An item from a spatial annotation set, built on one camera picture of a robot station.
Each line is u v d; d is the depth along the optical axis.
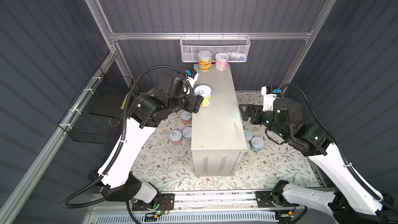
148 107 0.38
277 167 0.84
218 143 0.56
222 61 0.81
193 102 0.53
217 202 0.74
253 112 0.53
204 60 0.79
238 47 0.83
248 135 0.91
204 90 0.66
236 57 0.90
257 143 0.87
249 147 0.86
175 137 0.91
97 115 0.73
